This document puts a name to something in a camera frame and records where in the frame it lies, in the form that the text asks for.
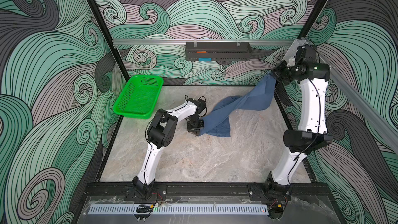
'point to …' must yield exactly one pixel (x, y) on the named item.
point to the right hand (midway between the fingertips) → (273, 72)
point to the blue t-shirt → (216, 125)
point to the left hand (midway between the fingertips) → (199, 133)
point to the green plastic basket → (139, 97)
